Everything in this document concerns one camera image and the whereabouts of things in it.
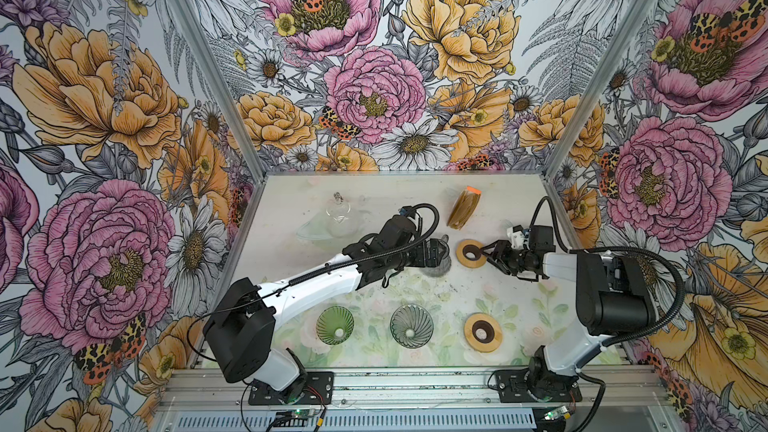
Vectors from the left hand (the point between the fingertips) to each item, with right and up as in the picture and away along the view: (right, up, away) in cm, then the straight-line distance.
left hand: (429, 257), depth 80 cm
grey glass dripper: (-5, -19, +1) cm, 19 cm away
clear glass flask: (-30, +7, +29) cm, 43 cm away
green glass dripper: (-25, -19, +3) cm, 32 cm away
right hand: (+19, -4, +15) cm, 24 cm away
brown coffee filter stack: (+14, +13, +23) cm, 30 cm away
